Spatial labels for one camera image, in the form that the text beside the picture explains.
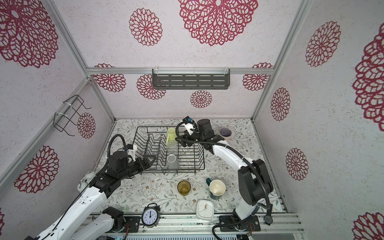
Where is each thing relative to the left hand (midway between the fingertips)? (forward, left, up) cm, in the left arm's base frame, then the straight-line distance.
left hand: (153, 161), depth 78 cm
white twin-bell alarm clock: (-9, +34, -5) cm, 36 cm away
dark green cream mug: (-9, -34, -15) cm, 38 cm away
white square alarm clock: (-20, -27, -14) cm, 37 cm away
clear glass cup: (+18, -7, -13) cm, 23 cm away
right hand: (+15, -14, +4) cm, 21 cm away
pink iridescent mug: (+24, -43, -7) cm, 50 cm away
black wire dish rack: (+19, -1, -11) cm, 22 cm away
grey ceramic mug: (+2, -9, -6) cm, 11 cm away
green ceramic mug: (+22, -7, -7) cm, 24 cm away
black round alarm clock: (-23, 0, -14) cm, 27 cm away
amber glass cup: (-8, -16, -16) cm, 24 cm away
